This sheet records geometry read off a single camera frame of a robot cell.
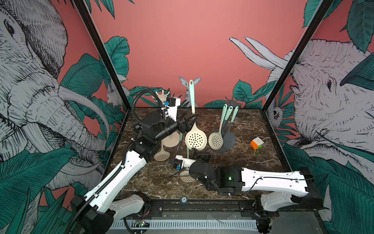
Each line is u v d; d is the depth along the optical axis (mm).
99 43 823
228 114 702
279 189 429
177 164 533
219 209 755
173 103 531
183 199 777
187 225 701
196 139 669
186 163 546
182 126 546
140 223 699
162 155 925
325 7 692
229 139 864
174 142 1014
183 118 546
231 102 689
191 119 551
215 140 859
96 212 363
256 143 954
